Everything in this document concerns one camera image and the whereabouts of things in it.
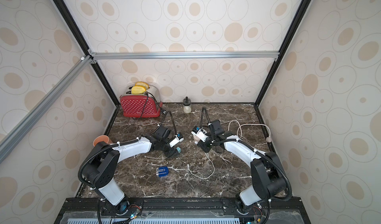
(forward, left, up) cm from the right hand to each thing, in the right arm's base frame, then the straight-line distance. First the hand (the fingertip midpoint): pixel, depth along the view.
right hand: (198, 145), depth 87 cm
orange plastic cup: (+1, +60, +2) cm, 60 cm away
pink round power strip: (+8, +2, -6) cm, 11 cm away
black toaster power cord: (+31, +28, -5) cm, 42 cm away
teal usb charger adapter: (-2, +12, -3) cm, 13 cm away
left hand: (-1, +13, -4) cm, 13 cm away
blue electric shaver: (-14, +20, -6) cm, 25 cm away
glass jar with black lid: (+35, +10, -4) cm, 36 cm away
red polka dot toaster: (+27, +41, +5) cm, 49 cm away
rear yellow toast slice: (+41, +42, +13) cm, 60 cm away
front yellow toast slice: (+35, +44, +12) cm, 57 cm away
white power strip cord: (+12, -47, -9) cm, 49 cm away
